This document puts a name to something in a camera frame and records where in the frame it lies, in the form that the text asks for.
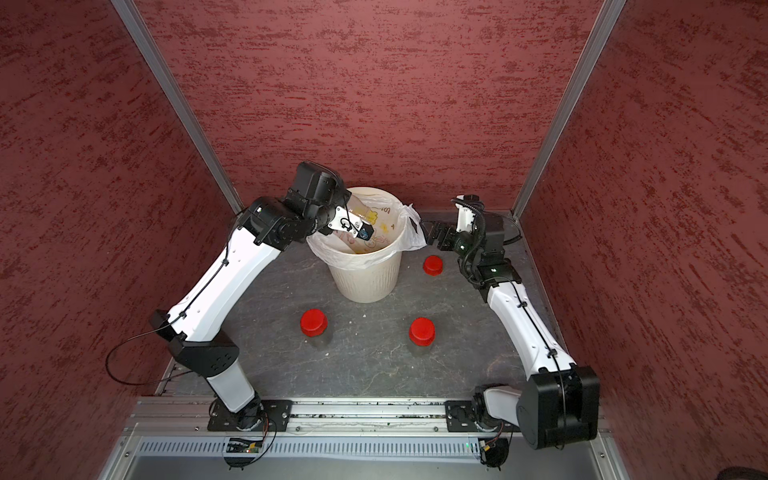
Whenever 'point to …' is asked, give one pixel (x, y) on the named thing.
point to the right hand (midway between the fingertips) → (430, 228)
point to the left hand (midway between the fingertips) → (329, 195)
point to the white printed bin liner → (395, 228)
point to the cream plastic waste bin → (372, 283)
